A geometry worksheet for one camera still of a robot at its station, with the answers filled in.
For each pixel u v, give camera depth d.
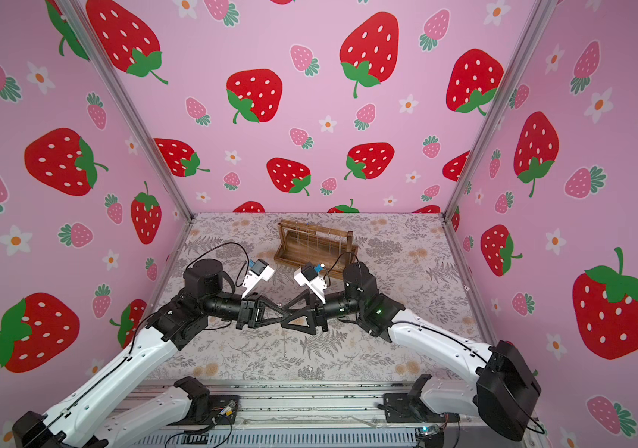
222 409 0.73
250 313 0.56
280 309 0.61
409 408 0.66
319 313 0.57
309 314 0.57
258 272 0.59
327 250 1.10
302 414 0.73
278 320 0.59
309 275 0.58
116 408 0.45
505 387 0.39
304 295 0.65
